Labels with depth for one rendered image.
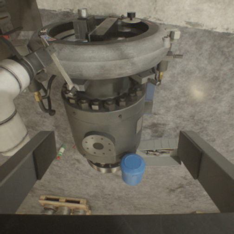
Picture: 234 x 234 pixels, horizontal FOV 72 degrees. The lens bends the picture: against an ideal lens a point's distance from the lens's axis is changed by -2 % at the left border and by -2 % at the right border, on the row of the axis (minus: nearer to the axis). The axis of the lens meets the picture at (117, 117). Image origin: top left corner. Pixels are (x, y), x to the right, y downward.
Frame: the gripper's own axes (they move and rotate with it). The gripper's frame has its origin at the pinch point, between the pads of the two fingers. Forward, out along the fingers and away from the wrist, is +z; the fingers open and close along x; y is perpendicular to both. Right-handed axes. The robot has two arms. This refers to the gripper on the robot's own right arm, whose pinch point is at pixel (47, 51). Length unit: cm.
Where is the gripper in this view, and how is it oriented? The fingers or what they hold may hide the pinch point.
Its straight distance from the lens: 65.8
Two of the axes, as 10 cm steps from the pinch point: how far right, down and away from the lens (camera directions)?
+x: 9.0, -1.9, -3.9
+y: 4.0, 7.4, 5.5
